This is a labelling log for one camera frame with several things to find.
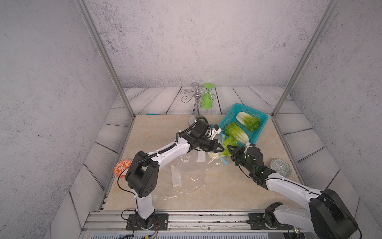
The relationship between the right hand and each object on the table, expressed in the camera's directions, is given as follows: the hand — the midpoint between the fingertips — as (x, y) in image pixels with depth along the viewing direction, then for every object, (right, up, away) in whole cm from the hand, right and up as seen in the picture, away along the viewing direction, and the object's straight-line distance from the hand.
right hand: (226, 145), depth 82 cm
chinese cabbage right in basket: (+22, +12, +23) cm, 34 cm away
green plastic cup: (-9, +29, +25) cm, 40 cm away
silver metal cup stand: (-15, +29, +15) cm, 36 cm away
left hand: (-1, -2, -3) cm, 4 cm away
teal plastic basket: (+10, +18, +31) cm, 37 cm away
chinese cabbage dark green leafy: (+2, +2, +3) cm, 4 cm away
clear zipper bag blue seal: (-23, -19, +7) cm, 30 cm away
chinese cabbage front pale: (+8, +8, +18) cm, 21 cm away
